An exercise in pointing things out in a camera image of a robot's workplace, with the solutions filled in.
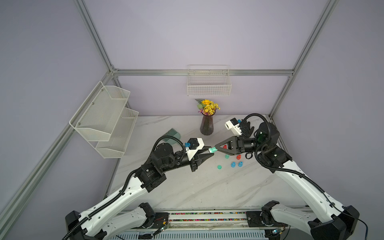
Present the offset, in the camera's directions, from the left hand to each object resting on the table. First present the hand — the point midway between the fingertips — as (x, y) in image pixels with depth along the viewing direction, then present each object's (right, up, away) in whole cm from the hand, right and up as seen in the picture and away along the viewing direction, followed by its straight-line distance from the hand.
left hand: (209, 151), depth 60 cm
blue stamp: (+22, -13, +31) cm, 40 cm away
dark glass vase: (+2, +11, +44) cm, 45 cm away
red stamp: (+22, -9, +35) cm, 42 cm away
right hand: (+3, 0, -2) cm, 4 cm away
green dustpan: (-24, +7, +50) cm, 56 cm away
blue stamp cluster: (+18, -13, +32) cm, 39 cm away
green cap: (+10, -15, +33) cm, 38 cm away
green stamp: (+15, -9, +36) cm, 40 cm away
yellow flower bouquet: (+2, +23, +31) cm, 38 cm away
